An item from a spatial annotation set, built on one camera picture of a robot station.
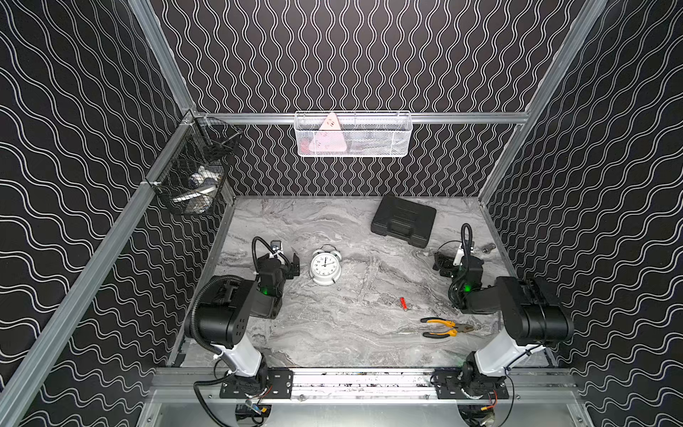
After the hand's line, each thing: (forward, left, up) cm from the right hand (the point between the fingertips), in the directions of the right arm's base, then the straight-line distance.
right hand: (454, 254), depth 96 cm
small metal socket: (+5, -15, -3) cm, 16 cm away
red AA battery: (-17, +19, -5) cm, 26 cm away
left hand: (-2, +63, +4) cm, 63 cm away
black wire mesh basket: (+17, +93, +23) cm, 98 cm away
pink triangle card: (+26, +45, +31) cm, 61 cm away
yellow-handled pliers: (-24, +6, -4) cm, 25 cm away
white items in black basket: (-2, +80, +29) cm, 85 cm away
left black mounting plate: (-41, +57, -4) cm, 71 cm away
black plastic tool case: (+16, +16, +1) cm, 23 cm away
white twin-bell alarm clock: (-5, +46, -1) cm, 47 cm away
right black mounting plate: (-41, +11, -4) cm, 42 cm away
